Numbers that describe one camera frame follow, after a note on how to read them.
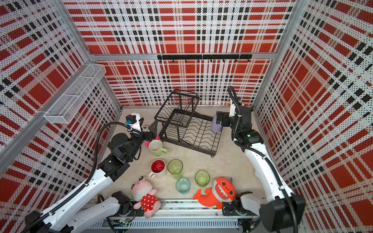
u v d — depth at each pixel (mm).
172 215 743
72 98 740
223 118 666
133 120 556
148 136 605
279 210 371
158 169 862
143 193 737
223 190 718
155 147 918
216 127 1019
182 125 787
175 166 783
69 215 414
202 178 821
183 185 802
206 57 897
